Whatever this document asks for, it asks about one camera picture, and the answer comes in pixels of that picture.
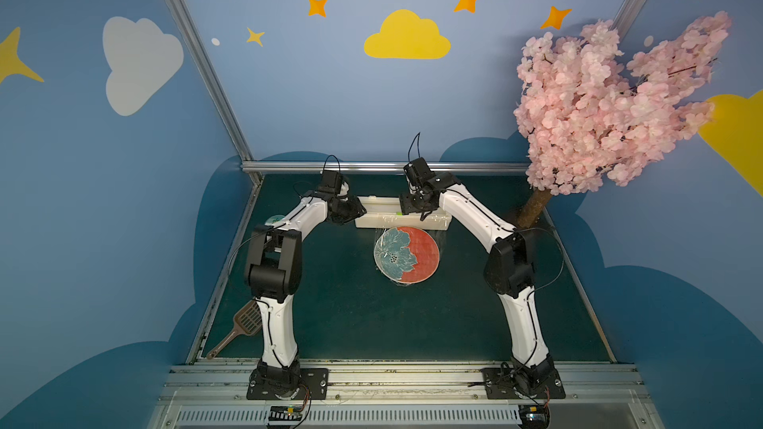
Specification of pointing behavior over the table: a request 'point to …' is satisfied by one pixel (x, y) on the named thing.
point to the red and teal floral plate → (406, 254)
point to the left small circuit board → (285, 413)
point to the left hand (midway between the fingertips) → (361, 208)
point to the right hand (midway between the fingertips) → (415, 201)
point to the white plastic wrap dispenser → (385, 213)
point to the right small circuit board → (534, 416)
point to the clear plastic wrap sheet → (439, 235)
